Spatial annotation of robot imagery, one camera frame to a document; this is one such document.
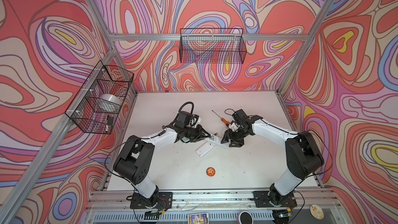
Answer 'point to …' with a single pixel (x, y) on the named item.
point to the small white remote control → (204, 149)
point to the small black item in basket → (110, 120)
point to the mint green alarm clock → (185, 139)
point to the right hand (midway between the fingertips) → (226, 146)
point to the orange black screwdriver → (225, 122)
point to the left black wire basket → (85, 110)
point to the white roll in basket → (110, 102)
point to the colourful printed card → (198, 218)
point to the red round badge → (210, 171)
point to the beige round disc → (316, 212)
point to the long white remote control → (217, 140)
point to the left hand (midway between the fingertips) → (210, 135)
